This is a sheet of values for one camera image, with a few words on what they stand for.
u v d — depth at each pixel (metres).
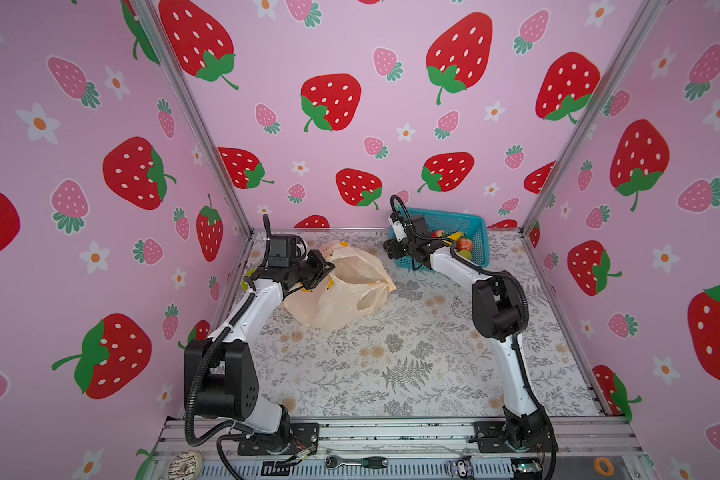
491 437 0.74
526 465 0.71
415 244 0.85
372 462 0.70
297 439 0.73
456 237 1.13
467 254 1.08
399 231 0.93
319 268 0.76
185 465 0.69
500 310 0.61
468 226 1.14
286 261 0.67
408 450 0.73
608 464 0.70
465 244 1.12
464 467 0.68
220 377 0.43
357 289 0.82
